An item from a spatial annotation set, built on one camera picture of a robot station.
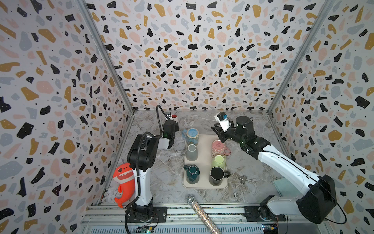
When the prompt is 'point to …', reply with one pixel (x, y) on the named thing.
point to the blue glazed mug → (192, 135)
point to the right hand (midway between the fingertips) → (214, 125)
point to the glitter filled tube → (207, 221)
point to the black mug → (216, 175)
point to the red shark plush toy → (124, 176)
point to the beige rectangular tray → (204, 162)
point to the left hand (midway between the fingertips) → (173, 119)
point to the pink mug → (218, 148)
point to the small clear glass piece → (243, 179)
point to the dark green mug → (192, 173)
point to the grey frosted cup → (192, 152)
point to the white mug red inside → (175, 117)
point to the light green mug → (218, 160)
